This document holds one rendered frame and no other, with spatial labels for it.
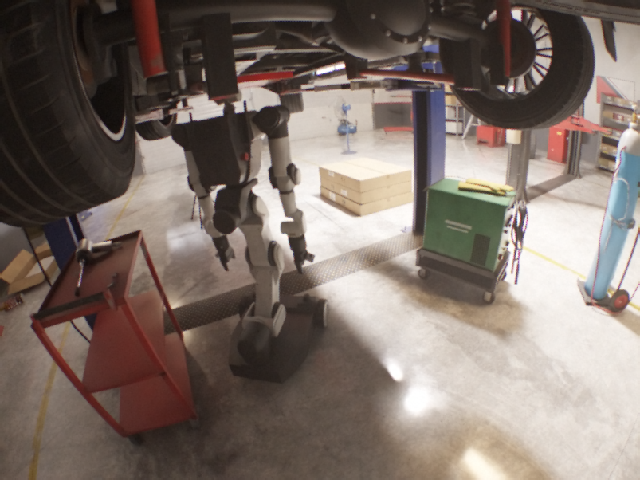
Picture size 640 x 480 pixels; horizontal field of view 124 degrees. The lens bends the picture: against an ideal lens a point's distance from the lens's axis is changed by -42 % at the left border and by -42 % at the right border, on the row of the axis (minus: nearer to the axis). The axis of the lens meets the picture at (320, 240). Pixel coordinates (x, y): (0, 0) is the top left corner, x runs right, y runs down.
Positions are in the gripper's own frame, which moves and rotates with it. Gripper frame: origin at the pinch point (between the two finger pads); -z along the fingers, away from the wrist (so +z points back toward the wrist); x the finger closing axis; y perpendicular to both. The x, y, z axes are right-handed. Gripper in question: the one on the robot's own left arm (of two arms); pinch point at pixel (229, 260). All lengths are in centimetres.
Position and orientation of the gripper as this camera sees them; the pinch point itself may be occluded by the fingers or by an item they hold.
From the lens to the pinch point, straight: 174.3
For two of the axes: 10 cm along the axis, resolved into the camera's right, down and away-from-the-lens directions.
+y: -9.8, 0.0, 2.1
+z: -1.3, -7.8, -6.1
